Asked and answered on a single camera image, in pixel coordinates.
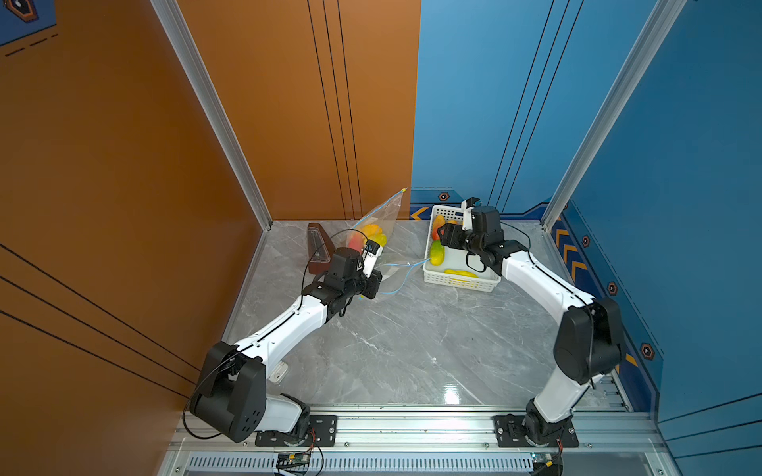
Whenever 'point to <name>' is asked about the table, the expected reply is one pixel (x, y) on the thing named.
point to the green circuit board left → (293, 460)
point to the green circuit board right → (545, 458)
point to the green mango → (437, 253)
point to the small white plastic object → (279, 373)
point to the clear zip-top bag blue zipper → (383, 215)
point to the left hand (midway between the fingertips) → (379, 268)
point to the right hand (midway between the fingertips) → (447, 230)
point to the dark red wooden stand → (316, 236)
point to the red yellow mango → (438, 221)
